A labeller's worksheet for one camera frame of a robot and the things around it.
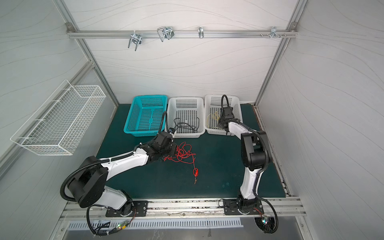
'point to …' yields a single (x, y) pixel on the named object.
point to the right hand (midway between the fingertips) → (226, 119)
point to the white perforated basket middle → (186, 115)
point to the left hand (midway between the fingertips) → (177, 143)
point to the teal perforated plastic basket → (146, 115)
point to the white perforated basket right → (212, 106)
